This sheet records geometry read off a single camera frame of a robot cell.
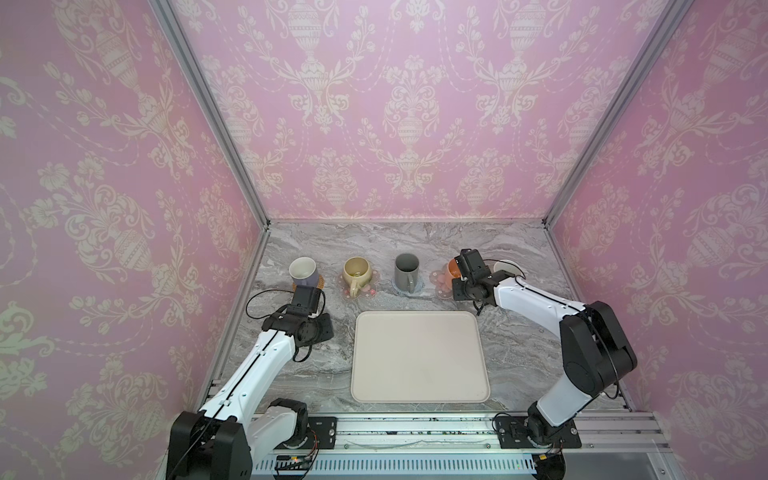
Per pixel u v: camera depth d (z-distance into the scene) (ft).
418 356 2.87
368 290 3.28
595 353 1.51
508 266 2.61
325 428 2.45
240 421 1.35
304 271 3.31
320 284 3.37
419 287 3.34
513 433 2.39
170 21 2.31
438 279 3.39
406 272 3.03
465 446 2.39
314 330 2.33
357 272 3.36
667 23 2.30
